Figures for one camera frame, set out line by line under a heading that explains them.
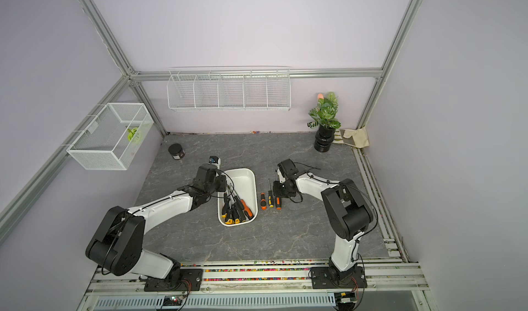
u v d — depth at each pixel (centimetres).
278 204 91
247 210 87
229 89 100
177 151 108
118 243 46
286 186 81
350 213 49
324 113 91
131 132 81
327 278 73
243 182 97
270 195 94
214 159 81
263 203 91
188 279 73
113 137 83
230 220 83
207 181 71
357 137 119
